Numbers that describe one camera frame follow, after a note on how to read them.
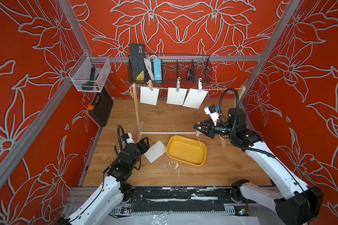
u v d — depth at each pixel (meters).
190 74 0.93
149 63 0.85
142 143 0.71
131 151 0.59
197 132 0.67
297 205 0.36
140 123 1.02
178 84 0.64
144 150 0.71
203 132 0.64
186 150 0.91
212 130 0.59
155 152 0.90
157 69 0.90
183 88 0.65
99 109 1.04
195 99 0.70
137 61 0.87
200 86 0.63
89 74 0.88
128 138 0.71
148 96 0.71
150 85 0.64
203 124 0.64
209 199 0.73
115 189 0.53
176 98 0.71
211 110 0.60
